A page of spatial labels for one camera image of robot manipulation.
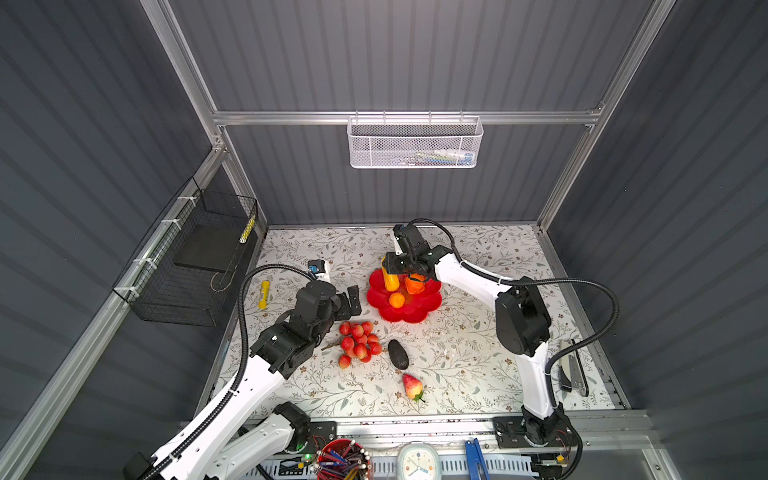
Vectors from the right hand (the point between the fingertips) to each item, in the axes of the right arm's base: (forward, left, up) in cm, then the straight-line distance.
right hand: (388, 265), depth 95 cm
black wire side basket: (-16, +49, +19) cm, 55 cm away
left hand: (-18, +11, +13) cm, 25 cm away
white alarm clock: (-51, -7, -8) cm, 52 cm away
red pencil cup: (-51, +9, 0) cm, 52 cm away
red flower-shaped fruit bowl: (-10, -9, -11) cm, 17 cm away
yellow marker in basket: (-2, +39, +18) cm, 43 cm away
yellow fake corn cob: (-6, -1, -1) cm, 6 cm away
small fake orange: (-9, -3, -7) cm, 12 cm away
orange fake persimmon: (-3, -9, -6) cm, 11 cm away
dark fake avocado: (-27, -3, -7) cm, 28 cm away
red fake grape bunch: (-24, +9, -5) cm, 26 cm away
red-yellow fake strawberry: (-35, -7, -7) cm, 37 cm away
